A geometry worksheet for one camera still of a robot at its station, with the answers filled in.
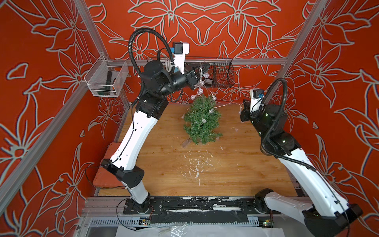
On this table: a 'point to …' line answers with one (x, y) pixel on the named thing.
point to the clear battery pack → (186, 143)
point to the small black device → (208, 81)
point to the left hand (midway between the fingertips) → (207, 63)
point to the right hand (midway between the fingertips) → (241, 99)
